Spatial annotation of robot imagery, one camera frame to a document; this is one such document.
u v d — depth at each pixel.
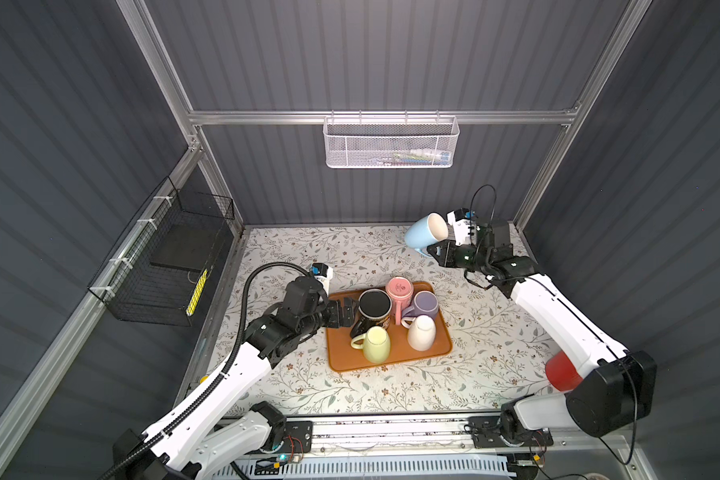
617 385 0.40
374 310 0.85
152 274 0.71
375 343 0.79
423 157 0.91
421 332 0.83
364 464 0.71
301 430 0.75
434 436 0.75
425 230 0.75
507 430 0.67
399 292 0.88
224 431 0.55
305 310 0.55
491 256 0.60
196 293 0.69
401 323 0.91
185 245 0.75
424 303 0.89
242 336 0.50
